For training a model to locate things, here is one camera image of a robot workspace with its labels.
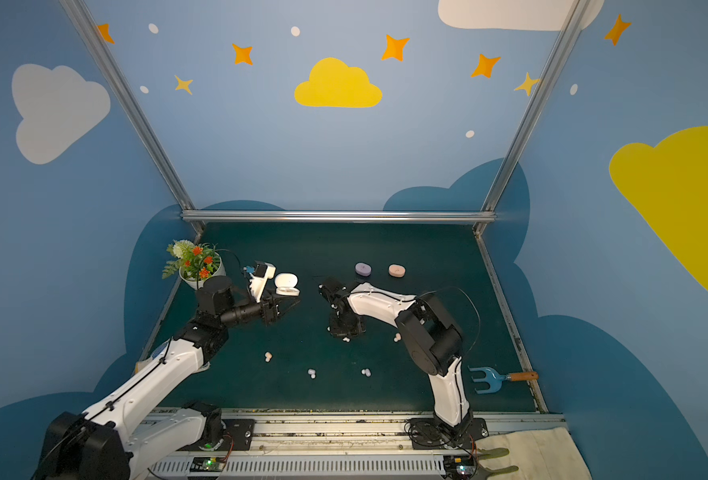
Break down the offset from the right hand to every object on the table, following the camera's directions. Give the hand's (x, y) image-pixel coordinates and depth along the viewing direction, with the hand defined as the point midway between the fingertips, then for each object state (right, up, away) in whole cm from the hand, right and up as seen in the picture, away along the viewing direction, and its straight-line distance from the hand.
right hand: (345, 332), depth 91 cm
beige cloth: (+49, -25, -20) cm, 58 cm away
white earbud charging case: (-15, +17, -15) cm, 27 cm away
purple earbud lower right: (+6, -10, -7) cm, 14 cm away
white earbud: (0, -2, -1) cm, 2 cm away
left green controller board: (-32, -26, -21) cm, 47 cm away
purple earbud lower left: (-9, -10, -7) cm, 15 cm away
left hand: (-11, +13, -16) cm, 23 cm away
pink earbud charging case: (+18, +19, +15) cm, 30 cm away
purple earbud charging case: (+6, +19, +16) cm, 26 cm away
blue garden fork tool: (+43, -12, -7) cm, 45 cm away
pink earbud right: (+16, -2, -1) cm, 16 cm away
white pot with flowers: (-46, +21, 0) cm, 51 cm away
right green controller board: (+29, -28, -20) cm, 45 cm away
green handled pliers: (+34, -27, -22) cm, 49 cm away
